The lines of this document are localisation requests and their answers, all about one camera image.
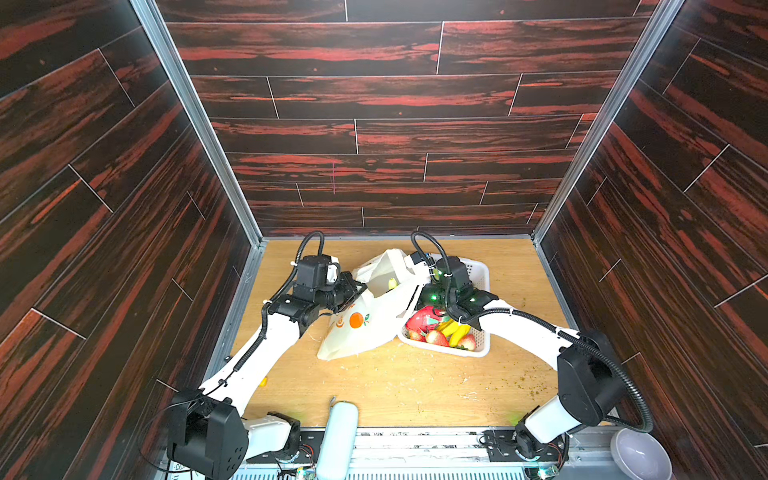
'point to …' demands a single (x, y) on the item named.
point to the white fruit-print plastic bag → (375, 315)
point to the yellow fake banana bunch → (455, 330)
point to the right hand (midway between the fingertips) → (396, 288)
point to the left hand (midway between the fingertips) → (370, 285)
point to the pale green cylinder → (339, 442)
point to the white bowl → (641, 455)
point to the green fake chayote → (392, 284)
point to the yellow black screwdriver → (263, 382)
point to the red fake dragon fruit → (426, 319)
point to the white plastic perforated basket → (479, 274)
